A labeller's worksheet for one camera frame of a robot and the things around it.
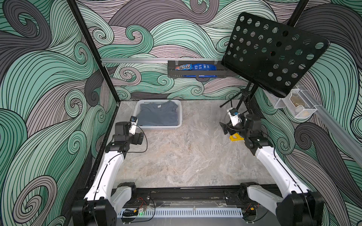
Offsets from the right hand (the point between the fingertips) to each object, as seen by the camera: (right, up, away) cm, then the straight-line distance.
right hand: (231, 118), depth 80 cm
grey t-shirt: (-46, +2, +21) cm, 51 cm away
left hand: (-58, -7, +1) cm, 58 cm away
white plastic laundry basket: (-62, +3, +20) cm, 65 cm away
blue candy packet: (-19, +34, +12) cm, 41 cm away
